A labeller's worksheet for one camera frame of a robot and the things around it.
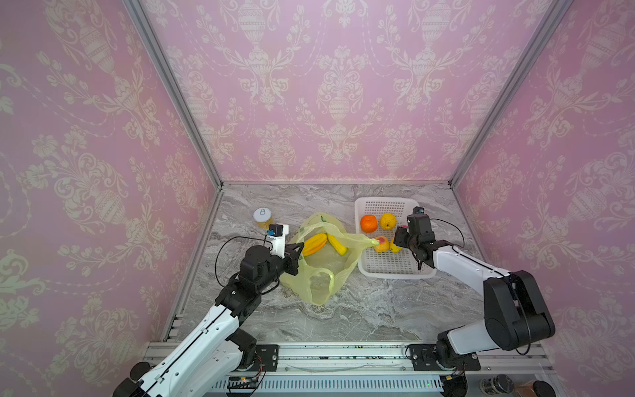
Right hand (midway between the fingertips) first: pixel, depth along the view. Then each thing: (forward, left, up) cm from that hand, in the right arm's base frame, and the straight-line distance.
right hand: (404, 231), depth 93 cm
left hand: (-13, +37, +14) cm, 41 cm away
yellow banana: (0, +35, -5) cm, 35 cm away
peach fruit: (-3, +8, -3) cm, 9 cm away
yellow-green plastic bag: (-23, +32, +18) cm, 43 cm away
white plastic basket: (+9, +8, -2) cm, 12 cm away
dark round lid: (-49, -22, +1) cm, 54 cm away
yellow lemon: (-4, +4, -4) cm, 7 cm away
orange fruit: (+6, +12, -2) cm, 14 cm away
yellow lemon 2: (+7, +4, -2) cm, 9 cm away
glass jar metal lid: (-48, -12, +1) cm, 49 cm away
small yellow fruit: (-3, +24, -5) cm, 25 cm away
